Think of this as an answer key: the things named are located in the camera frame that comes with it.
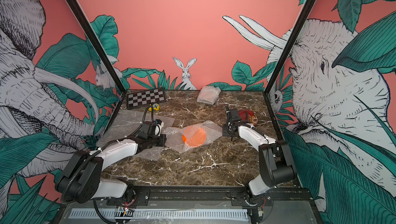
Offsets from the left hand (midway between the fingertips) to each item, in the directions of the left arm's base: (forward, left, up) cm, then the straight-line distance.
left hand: (167, 136), depth 91 cm
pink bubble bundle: (+2, -4, -4) cm, 6 cm away
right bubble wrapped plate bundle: (+34, -28, -1) cm, 44 cm away
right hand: (+3, -36, +2) cm, 36 cm away
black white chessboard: (+32, +21, -1) cm, 39 cm away
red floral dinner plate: (+16, -55, -4) cm, 57 cm away
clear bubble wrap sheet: (+14, +29, -4) cm, 33 cm away
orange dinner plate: (-2, -16, +3) cm, 17 cm away
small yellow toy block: (+27, +12, -4) cm, 30 cm away
